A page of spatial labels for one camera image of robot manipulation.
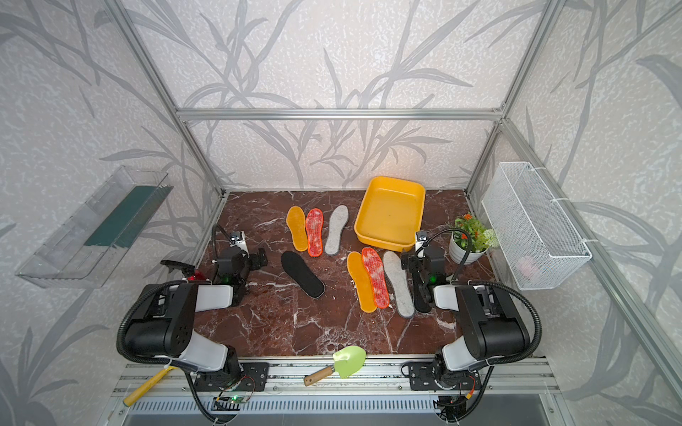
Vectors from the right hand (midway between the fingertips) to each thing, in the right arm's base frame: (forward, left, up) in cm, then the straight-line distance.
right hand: (418, 246), depth 95 cm
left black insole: (-5, +44, -6) cm, 45 cm away
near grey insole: (-7, +9, -6) cm, 12 cm away
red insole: (+15, +40, -5) cm, 43 cm away
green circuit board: (-45, +55, -5) cm, 71 cm away
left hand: (0, +61, +1) cm, 61 cm away
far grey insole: (+19, +30, -6) cm, 36 cm away
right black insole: (-24, +4, +10) cm, 26 cm away
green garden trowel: (-36, +25, -6) cm, 44 cm away
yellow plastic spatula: (-45, +82, -3) cm, 94 cm away
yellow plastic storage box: (+19, +8, -4) cm, 21 cm away
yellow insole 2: (-10, +20, -6) cm, 24 cm away
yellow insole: (+14, +47, -6) cm, 49 cm away
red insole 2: (-7, +16, -5) cm, 18 cm away
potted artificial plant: (-3, -19, +8) cm, 21 cm away
